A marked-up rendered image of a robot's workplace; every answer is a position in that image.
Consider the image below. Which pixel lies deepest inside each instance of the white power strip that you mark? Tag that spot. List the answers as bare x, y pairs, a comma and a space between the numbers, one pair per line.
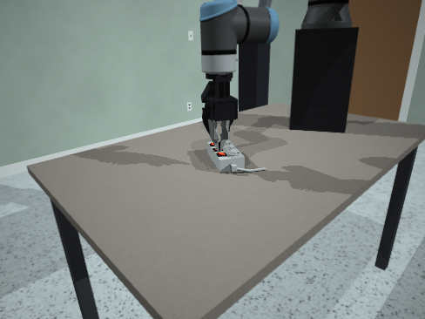
229, 159

